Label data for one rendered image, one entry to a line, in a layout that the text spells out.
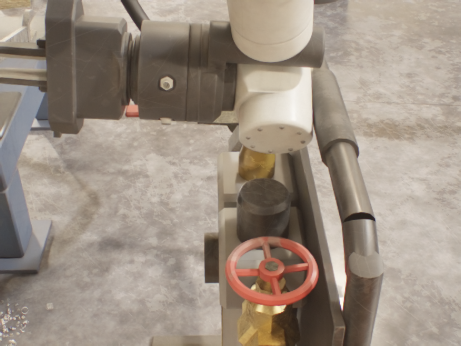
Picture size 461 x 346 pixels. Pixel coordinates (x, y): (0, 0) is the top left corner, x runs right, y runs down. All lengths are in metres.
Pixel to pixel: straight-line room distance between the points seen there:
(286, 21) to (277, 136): 0.13
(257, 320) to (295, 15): 0.24
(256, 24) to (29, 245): 0.91
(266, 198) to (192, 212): 0.78
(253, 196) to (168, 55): 0.14
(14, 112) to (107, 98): 0.67
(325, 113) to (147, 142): 1.02
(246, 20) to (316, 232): 0.19
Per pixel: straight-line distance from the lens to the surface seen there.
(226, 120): 0.74
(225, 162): 0.70
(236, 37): 0.52
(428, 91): 1.83
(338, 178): 0.51
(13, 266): 1.28
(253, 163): 0.66
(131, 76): 0.58
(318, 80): 0.62
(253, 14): 0.48
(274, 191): 0.58
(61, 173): 1.50
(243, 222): 0.58
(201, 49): 0.56
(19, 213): 1.26
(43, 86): 0.61
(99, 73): 0.58
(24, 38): 0.75
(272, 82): 0.57
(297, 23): 0.49
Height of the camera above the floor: 0.87
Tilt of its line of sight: 37 degrees down
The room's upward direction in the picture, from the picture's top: straight up
